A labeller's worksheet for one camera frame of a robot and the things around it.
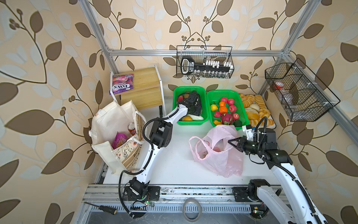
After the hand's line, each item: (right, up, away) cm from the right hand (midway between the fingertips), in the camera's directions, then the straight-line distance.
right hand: (229, 143), depth 73 cm
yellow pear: (-1, +9, +23) cm, 24 cm away
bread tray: (+31, +18, +32) cm, 48 cm away
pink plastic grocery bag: (-9, -4, -2) cm, 10 cm away
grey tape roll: (-19, -32, +2) cm, 37 cm away
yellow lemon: (-1, +20, +35) cm, 40 cm away
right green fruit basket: (+1, +28, +42) cm, 51 cm away
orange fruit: (+5, +19, +32) cm, 37 cm away
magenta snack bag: (-62, +1, +7) cm, 62 cm away
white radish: (-16, +12, +28) cm, 34 cm away
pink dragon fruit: (+6, +12, +22) cm, 26 cm away
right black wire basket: (+39, +24, -1) cm, 46 cm away
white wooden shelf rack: (-48, +31, +7) cm, 58 cm away
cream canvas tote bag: (-54, -7, -4) cm, 55 cm away
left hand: (-14, +19, +30) cm, 38 cm away
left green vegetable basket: (-28, +34, +43) cm, 61 cm away
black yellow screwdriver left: (-65, -32, -4) cm, 73 cm away
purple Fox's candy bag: (-61, +34, +7) cm, 70 cm away
